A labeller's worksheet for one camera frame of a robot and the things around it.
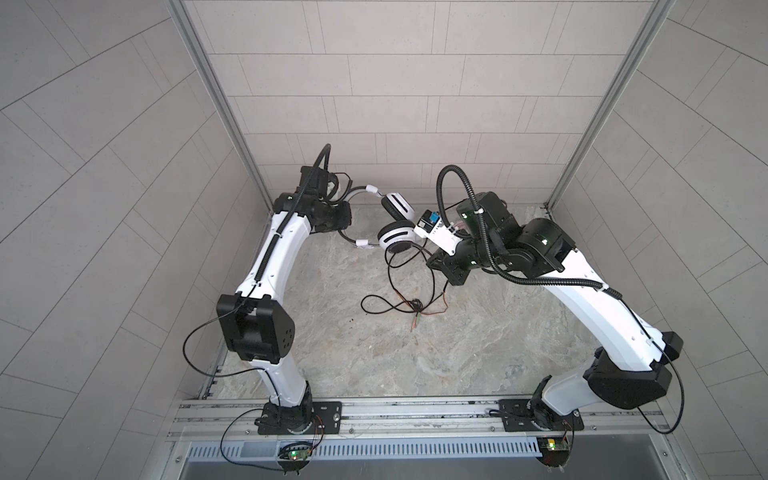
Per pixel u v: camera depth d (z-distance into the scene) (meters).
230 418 0.71
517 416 0.71
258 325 0.45
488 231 0.45
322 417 0.70
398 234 0.68
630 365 0.40
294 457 0.64
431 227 0.53
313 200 0.58
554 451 0.68
